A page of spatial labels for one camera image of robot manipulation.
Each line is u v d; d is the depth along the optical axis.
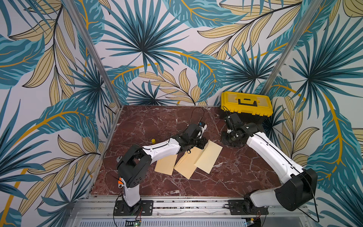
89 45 0.81
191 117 1.15
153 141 0.98
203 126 0.77
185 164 0.88
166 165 0.88
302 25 0.75
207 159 0.91
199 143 0.76
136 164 0.48
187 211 0.73
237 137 0.56
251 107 0.99
